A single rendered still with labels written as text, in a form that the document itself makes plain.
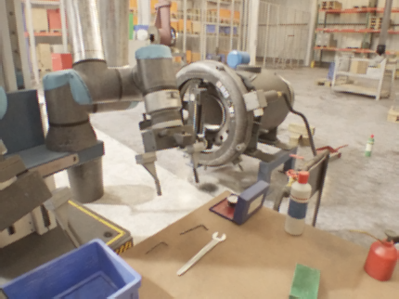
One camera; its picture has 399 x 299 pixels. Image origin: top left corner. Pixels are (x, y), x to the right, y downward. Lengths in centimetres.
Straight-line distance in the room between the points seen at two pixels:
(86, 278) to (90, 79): 53
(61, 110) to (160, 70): 47
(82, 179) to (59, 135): 101
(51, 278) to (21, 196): 37
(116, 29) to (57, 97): 31
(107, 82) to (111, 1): 35
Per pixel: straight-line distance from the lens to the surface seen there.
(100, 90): 74
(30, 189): 47
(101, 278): 87
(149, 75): 67
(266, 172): 213
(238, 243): 96
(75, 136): 104
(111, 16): 101
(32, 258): 125
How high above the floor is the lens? 108
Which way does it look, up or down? 19 degrees down
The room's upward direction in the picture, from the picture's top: 1 degrees clockwise
